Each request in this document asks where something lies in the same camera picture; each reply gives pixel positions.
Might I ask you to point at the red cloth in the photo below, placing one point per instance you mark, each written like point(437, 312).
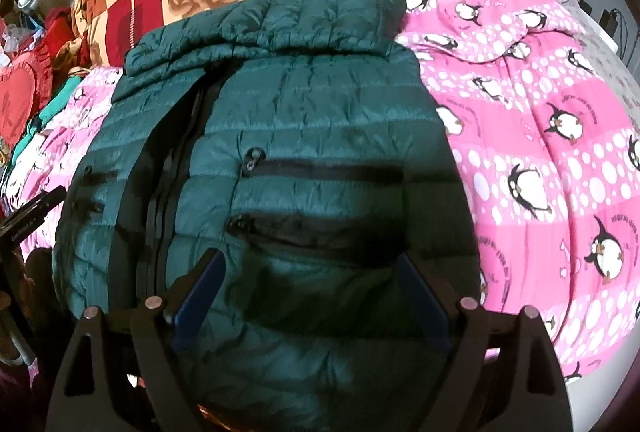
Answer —
point(60, 31)

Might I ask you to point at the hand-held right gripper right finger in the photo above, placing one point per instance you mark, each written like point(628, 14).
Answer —
point(425, 297)

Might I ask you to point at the pink penguin print blanket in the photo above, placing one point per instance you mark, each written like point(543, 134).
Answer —
point(525, 136)

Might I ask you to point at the red heart cushion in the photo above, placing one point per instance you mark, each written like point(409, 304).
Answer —
point(17, 96)

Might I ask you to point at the black power adapter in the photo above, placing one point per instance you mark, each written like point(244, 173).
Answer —
point(609, 20)

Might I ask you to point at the green quilted jacket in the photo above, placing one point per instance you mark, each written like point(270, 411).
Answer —
point(300, 121)

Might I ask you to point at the green cloth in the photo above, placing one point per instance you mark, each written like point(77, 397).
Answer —
point(50, 109)

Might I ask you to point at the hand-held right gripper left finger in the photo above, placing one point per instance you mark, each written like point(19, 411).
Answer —
point(200, 297)

